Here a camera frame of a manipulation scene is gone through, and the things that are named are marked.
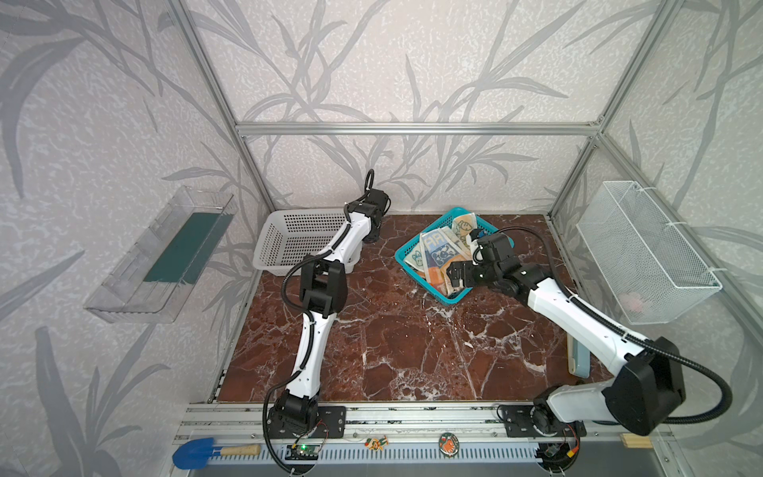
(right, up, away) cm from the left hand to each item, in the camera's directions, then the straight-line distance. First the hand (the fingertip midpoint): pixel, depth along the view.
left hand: (365, 224), depth 103 cm
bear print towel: (+36, 0, +7) cm, 37 cm away
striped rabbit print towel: (+26, -8, -3) cm, 27 cm away
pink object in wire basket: (+70, -21, -31) cm, 79 cm away
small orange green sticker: (+7, -55, -33) cm, 64 cm away
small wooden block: (+69, -53, -33) cm, 93 cm away
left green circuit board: (-12, -57, -32) cm, 67 cm away
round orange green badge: (+24, -55, -33) cm, 68 cm away
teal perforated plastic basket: (+29, +2, +5) cm, 30 cm away
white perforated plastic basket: (-32, -4, +8) cm, 33 cm away
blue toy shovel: (-37, -57, -33) cm, 76 cm away
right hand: (+30, -11, -19) cm, 38 cm away
